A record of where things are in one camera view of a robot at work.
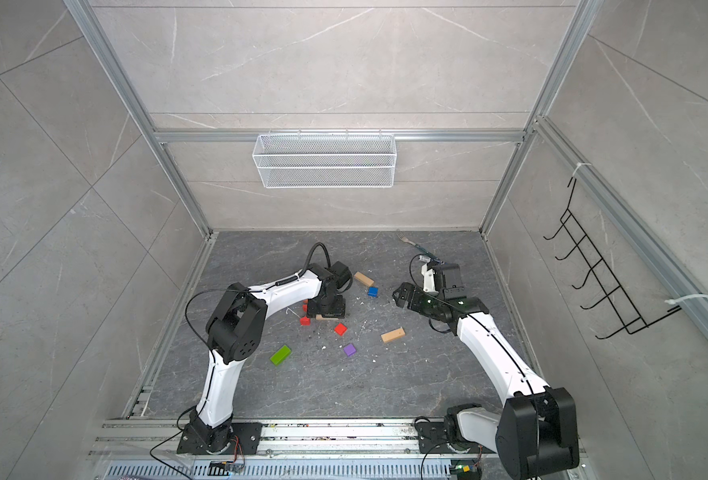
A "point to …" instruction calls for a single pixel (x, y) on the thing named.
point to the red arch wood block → (305, 321)
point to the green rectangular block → (280, 355)
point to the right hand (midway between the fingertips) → (406, 295)
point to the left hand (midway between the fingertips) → (333, 309)
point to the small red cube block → (340, 329)
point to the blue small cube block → (373, 291)
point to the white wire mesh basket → (325, 160)
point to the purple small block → (350, 349)
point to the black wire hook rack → (633, 322)
